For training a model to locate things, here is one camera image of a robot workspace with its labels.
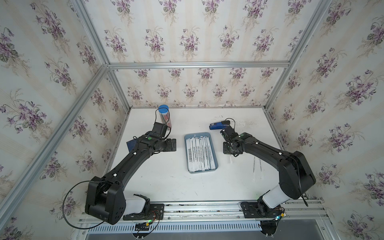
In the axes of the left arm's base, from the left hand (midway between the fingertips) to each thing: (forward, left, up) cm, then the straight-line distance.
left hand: (170, 146), depth 84 cm
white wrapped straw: (-9, -50, -12) cm, 52 cm away
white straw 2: (+1, -15, -11) cm, 18 cm away
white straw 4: (+1, -19, -11) cm, 21 cm away
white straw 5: (-7, -23, -11) cm, 27 cm away
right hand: (+1, -36, -6) cm, 37 cm away
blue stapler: (+21, -31, -7) cm, 38 cm away
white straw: (-1, -12, -12) cm, 16 cm away
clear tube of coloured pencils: (+23, +5, +6) cm, 24 cm away
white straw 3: (+1, -16, -11) cm, 20 cm away
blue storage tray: (-7, -27, -11) cm, 30 cm away
